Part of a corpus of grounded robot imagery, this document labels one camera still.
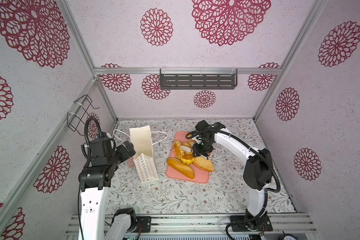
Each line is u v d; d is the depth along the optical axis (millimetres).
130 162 604
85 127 467
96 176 425
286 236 678
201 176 895
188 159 891
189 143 973
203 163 904
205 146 747
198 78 925
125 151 594
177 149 971
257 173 505
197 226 732
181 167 883
